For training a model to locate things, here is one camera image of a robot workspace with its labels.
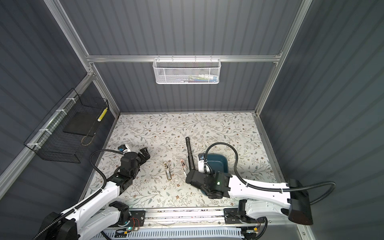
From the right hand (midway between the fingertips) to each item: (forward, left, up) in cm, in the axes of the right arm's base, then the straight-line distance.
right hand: (199, 173), depth 76 cm
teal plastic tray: (+12, -11, -12) cm, 20 cm away
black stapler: (+11, +5, -11) cm, 16 cm away
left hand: (+13, +34, 0) cm, 36 cm away
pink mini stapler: (+9, +10, -9) cm, 16 cm away
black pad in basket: (+21, +62, +16) cm, 67 cm away
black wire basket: (+6, +65, +22) cm, 69 cm away
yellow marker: (+26, +53, +17) cm, 62 cm away
